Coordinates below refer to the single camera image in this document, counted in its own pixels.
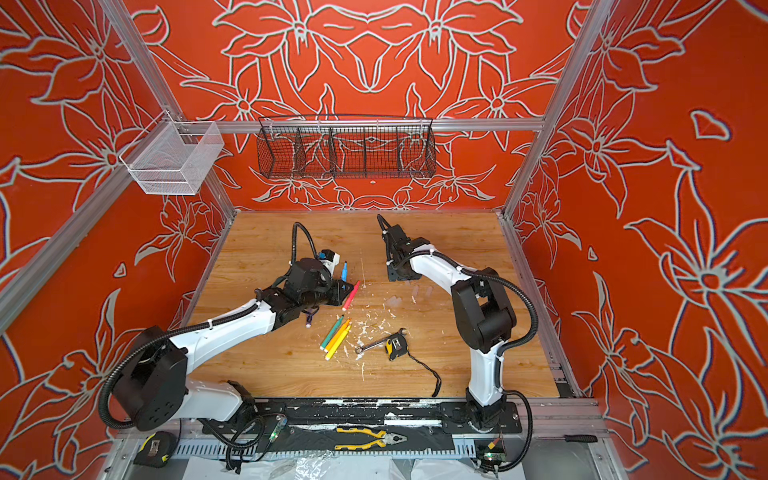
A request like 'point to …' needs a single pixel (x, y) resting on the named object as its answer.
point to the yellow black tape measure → (396, 345)
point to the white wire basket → (178, 159)
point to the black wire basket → (346, 146)
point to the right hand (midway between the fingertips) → (396, 270)
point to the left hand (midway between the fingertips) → (352, 284)
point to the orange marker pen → (337, 335)
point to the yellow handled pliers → (384, 439)
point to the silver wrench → (360, 349)
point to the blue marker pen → (344, 272)
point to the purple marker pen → (309, 320)
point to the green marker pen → (330, 334)
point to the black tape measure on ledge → (156, 450)
